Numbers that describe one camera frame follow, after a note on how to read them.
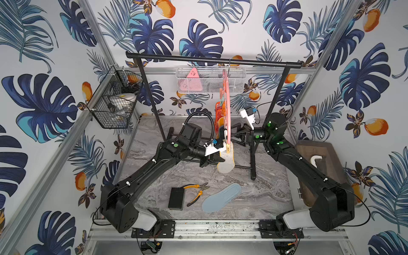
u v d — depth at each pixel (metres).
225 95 0.58
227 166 0.70
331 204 0.41
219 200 0.83
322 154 0.82
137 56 0.57
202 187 0.86
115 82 0.95
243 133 0.59
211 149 0.60
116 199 0.40
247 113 0.60
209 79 1.01
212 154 0.61
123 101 0.80
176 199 0.80
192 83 0.91
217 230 0.76
